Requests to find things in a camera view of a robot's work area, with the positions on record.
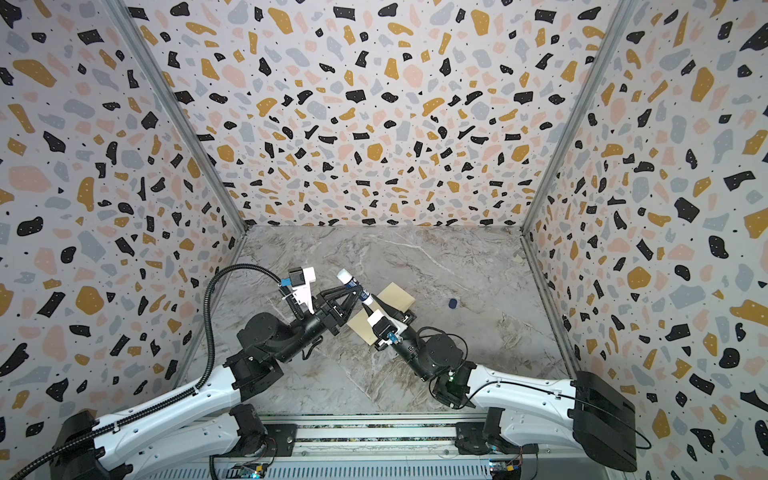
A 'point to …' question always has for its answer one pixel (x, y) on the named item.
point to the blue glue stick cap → (452, 303)
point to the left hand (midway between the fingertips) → (358, 286)
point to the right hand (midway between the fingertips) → (370, 295)
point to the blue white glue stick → (350, 281)
